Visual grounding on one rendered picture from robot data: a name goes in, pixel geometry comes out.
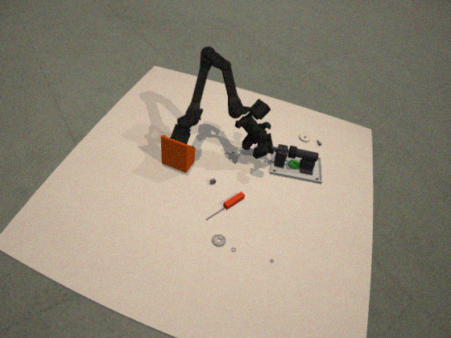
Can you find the red-handled screwdriver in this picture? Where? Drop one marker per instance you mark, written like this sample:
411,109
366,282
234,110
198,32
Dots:
231,202

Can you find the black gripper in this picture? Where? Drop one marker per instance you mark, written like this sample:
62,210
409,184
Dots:
263,139

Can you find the green spacer ring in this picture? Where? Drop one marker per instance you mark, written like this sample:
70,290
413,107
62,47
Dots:
292,162

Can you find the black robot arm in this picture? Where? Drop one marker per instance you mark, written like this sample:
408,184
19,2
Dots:
235,108

